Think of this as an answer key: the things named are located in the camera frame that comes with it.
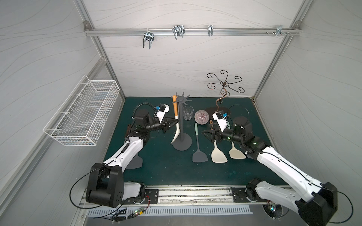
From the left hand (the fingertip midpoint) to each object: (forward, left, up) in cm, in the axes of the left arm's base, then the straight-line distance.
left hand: (177, 120), depth 75 cm
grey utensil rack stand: (0, -3, -24) cm, 24 cm away
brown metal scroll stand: (+24, -29, +5) cm, 38 cm away
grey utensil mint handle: (-10, -13, -24) cm, 29 cm away
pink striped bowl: (+20, -16, -22) cm, 34 cm away
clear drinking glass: (+25, -5, -21) cm, 33 cm away
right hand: (-4, -15, 0) cm, 16 cm away
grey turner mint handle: (-14, +25, -24) cm, 38 cm away
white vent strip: (-38, +3, -26) cm, 46 cm away
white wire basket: (-4, +48, +6) cm, 48 cm away
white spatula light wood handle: (-10, -25, -24) cm, 36 cm away
